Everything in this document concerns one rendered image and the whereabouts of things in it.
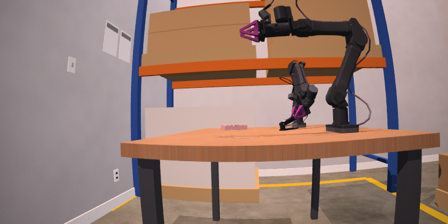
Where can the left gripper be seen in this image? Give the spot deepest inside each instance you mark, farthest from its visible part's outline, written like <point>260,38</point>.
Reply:
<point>269,31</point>

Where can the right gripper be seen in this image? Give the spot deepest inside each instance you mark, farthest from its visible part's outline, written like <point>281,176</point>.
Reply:
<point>300,108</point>

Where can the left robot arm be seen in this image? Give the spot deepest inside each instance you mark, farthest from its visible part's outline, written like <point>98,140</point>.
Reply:
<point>355,44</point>

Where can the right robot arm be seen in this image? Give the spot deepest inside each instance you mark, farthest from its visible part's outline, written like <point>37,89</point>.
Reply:
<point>298,76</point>

